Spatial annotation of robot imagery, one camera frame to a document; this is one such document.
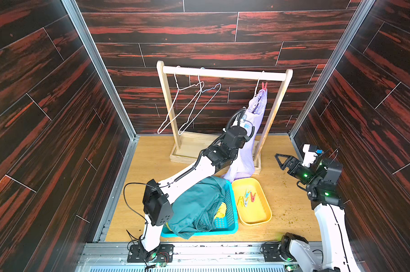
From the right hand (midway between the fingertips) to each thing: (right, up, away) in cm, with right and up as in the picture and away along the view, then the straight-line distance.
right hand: (284, 157), depth 74 cm
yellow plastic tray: (-10, -26, +14) cm, 32 cm away
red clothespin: (-10, -22, +15) cm, 29 cm away
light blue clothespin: (-12, -21, +17) cm, 29 cm away
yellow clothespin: (-16, -24, +14) cm, 32 cm away
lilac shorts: (-14, -4, +16) cm, 21 cm away
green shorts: (-40, -22, -3) cm, 46 cm away
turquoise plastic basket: (-25, -33, +7) cm, 42 cm away
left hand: (-21, +13, +1) cm, 25 cm away
